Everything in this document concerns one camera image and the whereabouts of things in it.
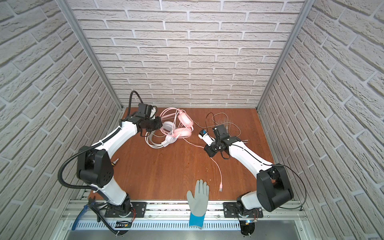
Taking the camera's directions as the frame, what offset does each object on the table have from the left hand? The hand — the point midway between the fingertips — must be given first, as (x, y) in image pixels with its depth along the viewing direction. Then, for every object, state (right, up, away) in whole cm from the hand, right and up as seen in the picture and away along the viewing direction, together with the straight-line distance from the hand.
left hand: (163, 121), depth 89 cm
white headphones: (-4, -11, +11) cm, 16 cm away
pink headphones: (+15, 0, -10) cm, 18 cm away
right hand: (+26, -15, -3) cm, 30 cm away
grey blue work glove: (+21, -43, -14) cm, 50 cm away
